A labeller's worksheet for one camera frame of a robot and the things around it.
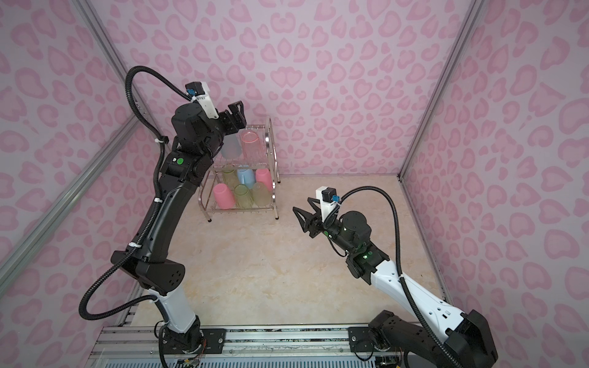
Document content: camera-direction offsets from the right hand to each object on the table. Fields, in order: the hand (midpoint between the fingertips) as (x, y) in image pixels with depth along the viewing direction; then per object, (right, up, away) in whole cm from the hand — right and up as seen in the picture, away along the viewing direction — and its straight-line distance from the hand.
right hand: (301, 203), depth 68 cm
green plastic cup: (-25, +1, +30) cm, 39 cm away
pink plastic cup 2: (-32, +2, +28) cm, 43 cm away
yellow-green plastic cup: (-17, +2, +30) cm, 35 cm away
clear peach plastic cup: (-18, +21, +17) cm, 32 cm away
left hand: (-20, +30, -3) cm, 36 cm away
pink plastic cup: (-17, +11, +34) cm, 39 cm away
